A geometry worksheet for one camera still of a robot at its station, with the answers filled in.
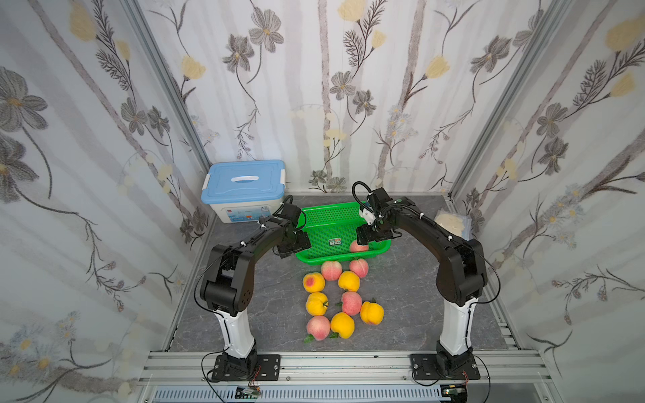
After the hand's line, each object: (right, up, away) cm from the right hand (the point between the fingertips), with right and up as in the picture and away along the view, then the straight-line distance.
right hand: (373, 232), depth 91 cm
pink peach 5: (-20, -28, -14) cm, 37 cm away
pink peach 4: (-9, -23, -9) cm, 26 cm away
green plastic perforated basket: (-15, 0, +17) cm, 22 cm away
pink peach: (-6, -6, +4) cm, 9 cm away
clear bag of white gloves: (+40, +3, +16) cm, 43 cm away
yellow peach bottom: (-12, -29, -13) cm, 33 cm away
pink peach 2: (-15, -13, -3) cm, 21 cm away
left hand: (-25, -5, +4) cm, 26 cm away
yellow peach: (-9, -17, -3) cm, 20 cm away
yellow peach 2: (-20, -23, -10) cm, 32 cm away
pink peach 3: (-5, -13, -1) cm, 14 cm away
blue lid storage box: (-50, +16, +8) cm, 53 cm away
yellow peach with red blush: (-22, -17, -5) cm, 28 cm away
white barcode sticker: (-14, -5, +12) cm, 19 cm away
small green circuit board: (-39, -45, -21) cm, 63 cm away
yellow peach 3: (-3, -25, -11) cm, 28 cm away
